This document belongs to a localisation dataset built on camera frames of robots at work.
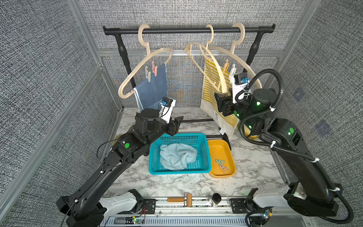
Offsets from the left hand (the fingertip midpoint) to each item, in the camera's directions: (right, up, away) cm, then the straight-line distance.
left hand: (180, 113), depth 60 cm
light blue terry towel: (-3, -25, +27) cm, 37 cm away
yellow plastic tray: (+26, -22, +33) cm, 48 cm away
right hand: (+17, +9, -8) cm, 21 cm away
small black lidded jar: (+18, -41, +8) cm, 45 cm away
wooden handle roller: (+4, -45, +15) cm, 48 cm away
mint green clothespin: (+25, -29, +28) cm, 47 cm away
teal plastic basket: (+13, -31, +28) cm, 44 cm away
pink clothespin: (+26, -32, +26) cm, 48 cm away
